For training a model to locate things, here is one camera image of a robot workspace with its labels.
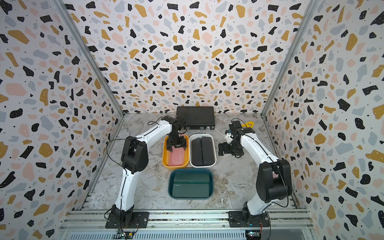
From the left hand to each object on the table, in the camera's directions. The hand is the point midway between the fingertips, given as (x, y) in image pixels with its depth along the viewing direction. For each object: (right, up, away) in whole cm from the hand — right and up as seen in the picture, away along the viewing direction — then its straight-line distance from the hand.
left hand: (183, 149), depth 94 cm
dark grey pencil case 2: (+15, -4, -2) cm, 16 cm away
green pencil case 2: (+6, -14, -11) cm, 19 cm away
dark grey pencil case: (+8, -3, +2) cm, 9 cm away
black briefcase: (+9, +22, +24) cm, 34 cm away
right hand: (+26, -1, -7) cm, 27 cm away
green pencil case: (+6, -19, -15) cm, 25 cm away
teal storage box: (+17, -18, -10) cm, 26 cm away
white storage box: (+6, +8, +6) cm, 11 cm away
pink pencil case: (-4, -5, -3) cm, 7 cm away
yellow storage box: (-11, -4, -2) cm, 12 cm away
